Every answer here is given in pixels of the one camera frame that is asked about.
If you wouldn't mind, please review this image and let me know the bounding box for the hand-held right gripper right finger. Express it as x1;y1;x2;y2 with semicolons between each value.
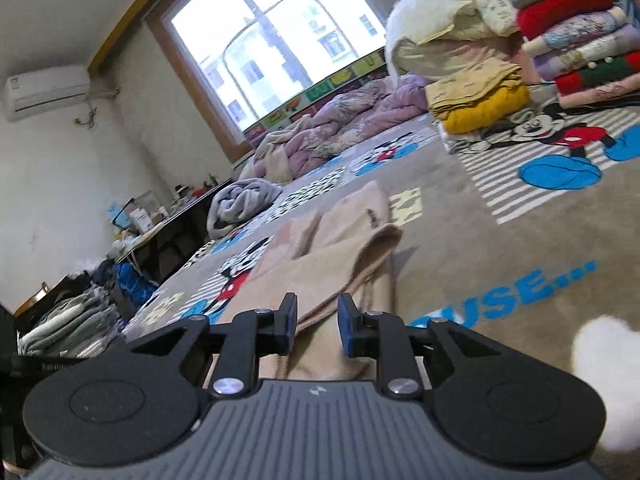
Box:
337;294;503;401

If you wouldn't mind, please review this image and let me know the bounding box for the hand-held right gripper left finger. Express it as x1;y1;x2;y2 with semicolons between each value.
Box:
127;292;300;400

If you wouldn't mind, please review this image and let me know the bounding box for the beige fleece garment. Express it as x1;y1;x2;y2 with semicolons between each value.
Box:
212;180;405;382

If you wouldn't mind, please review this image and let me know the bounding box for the stack of grey folded clothes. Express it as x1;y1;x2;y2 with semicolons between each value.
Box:
17;285;122;359

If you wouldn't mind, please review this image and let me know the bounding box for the heap of dark clothes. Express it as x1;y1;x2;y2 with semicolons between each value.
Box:
70;259;122;294

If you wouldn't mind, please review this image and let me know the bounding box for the stack of colourful folded clothes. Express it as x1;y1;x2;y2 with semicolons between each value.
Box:
502;0;640;110

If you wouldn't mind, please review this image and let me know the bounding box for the grey fleece blanket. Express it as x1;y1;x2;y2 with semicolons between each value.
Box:
206;178;284;239

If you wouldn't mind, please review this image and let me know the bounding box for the dark wooden desk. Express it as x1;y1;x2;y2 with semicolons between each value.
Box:
115;177;234;282

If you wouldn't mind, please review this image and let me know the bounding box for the cartoon mouse printed blanket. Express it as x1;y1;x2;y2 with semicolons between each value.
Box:
122;77;640;453

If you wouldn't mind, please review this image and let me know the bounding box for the blue bag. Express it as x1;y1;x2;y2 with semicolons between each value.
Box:
116;262;158;312

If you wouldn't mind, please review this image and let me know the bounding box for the beige plush blanket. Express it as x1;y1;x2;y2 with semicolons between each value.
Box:
239;115;313;184

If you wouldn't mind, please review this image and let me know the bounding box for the clutter of desk items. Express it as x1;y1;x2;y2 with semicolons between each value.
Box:
107;172;222;252

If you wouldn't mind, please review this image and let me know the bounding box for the purple floral quilt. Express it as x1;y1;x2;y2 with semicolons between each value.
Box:
277;74;435;181

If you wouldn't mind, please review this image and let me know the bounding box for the white folded garment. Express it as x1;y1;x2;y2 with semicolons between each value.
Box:
437;120;487;154

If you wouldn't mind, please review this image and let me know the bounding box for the colourful alphabet headboard panel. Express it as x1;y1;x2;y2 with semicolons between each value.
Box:
243;50;389;144

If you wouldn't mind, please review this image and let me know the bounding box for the mustard yellow folded garment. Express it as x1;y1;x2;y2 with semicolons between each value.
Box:
442;85;531;135

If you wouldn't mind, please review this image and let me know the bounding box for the pale yellow printed folded garment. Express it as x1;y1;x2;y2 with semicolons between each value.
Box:
425;57;524;121

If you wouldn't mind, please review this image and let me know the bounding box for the wooden framed window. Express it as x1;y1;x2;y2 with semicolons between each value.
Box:
147;0;422;162

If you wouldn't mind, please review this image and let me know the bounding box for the pale pink pillow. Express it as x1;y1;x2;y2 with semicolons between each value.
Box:
392;35;522;82

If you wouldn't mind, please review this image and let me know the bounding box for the white air conditioner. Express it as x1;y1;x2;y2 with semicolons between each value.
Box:
2;64;92;122

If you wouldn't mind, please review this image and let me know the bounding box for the leaf print pillow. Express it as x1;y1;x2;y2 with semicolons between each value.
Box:
472;0;522;37

